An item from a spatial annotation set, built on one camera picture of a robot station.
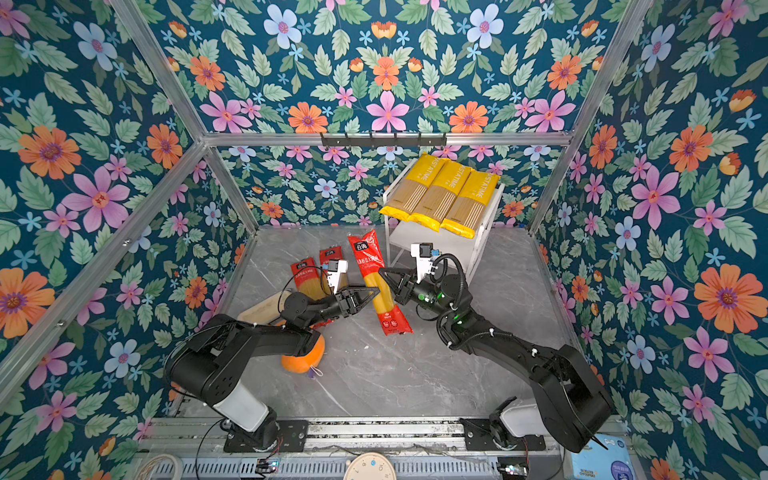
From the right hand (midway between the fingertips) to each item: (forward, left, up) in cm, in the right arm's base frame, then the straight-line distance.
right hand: (381, 270), depth 70 cm
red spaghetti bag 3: (+3, +3, +2) cm, 5 cm away
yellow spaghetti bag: (+25, -8, +5) cm, 27 cm away
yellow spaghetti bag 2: (+20, -14, +5) cm, 25 cm away
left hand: (-2, +1, -4) cm, 5 cm away
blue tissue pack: (-35, -48, -25) cm, 65 cm away
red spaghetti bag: (+17, +28, -28) cm, 43 cm away
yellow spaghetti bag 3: (+23, -26, +5) cm, 35 cm away
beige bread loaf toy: (+4, +38, -26) cm, 47 cm away
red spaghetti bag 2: (+28, +21, -26) cm, 44 cm away
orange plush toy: (-14, +19, -19) cm, 30 cm away
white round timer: (-36, +3, -28) cm, 45 cm away
